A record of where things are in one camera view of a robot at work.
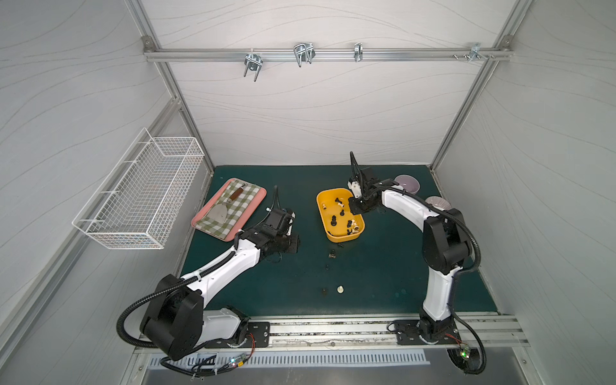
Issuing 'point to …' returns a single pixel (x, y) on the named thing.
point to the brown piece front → (324, 292)
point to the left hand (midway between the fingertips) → (297, 242)
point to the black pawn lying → (332, 253)
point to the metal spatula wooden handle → (218, 212)
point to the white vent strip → (266, 359)
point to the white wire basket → (135, 205)
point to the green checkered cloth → (235, 207)
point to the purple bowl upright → (410, 183)
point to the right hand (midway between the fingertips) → (354, 206)
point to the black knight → (349, 224)
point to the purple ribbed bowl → (439, 203)
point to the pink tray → (245, 216)
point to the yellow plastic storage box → (340, 224)
